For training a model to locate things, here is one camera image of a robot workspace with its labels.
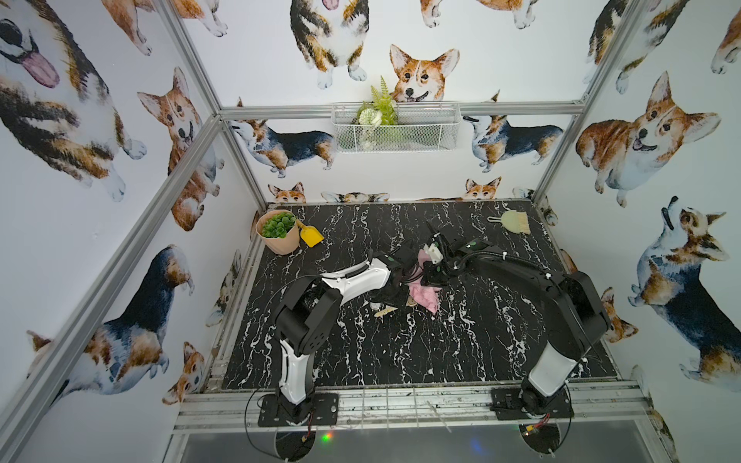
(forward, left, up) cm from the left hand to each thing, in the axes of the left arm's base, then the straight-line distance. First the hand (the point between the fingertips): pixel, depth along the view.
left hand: (398, 299), depth 91 cm
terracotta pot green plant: (+20, +39, +11) cm, 45 cm away
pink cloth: (-3, -7, +7) cm, 11 cm away
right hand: (+2, -6, +7) cm, 10 cm away
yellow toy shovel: (+29, +33, -3) cm, 44 cm away
